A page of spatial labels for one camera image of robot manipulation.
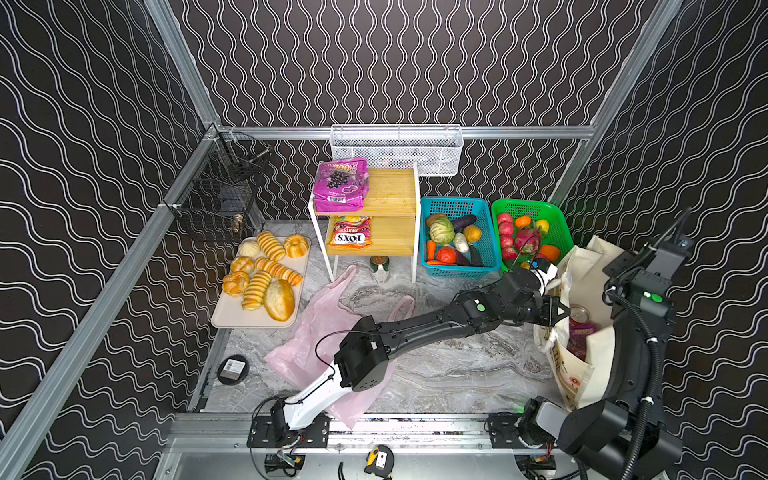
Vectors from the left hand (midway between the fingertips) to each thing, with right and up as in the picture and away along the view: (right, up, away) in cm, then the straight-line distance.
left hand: (598, 319), depth 61 cm
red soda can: (+10, -3, +21) cm, 24 cm away
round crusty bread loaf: (-76, -1, +31) cm, 83 cm away
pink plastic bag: (-64, -12, +28) cm, 71 cm away
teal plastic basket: (-7, +15, +48) cm, 51 cm away
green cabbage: (-23, +21, +45) cm, 55 cm away
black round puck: (-86, -19, +22) cm, 91 cm away
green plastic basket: (+20, +21, +48) cm, 56 cm away
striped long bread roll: (-86, +2, +37) cm, 93 cm away
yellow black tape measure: (-45, -34, +7) cm, 57 cm away
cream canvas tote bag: (+10, +6, +21) cm, 24 cm away
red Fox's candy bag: (-54, +20, +32) cm, 66 cm away
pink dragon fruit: (+8, +18, +46) cm, 50 cm away
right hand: (+16, +12, +8) cm, 21 cm away
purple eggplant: (-15, +25, +53) cm, 61 cm away
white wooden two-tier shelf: (-41, +27, +19) cm, 53 cm away
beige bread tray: (-80, +12, +48) cm, 94 cm away
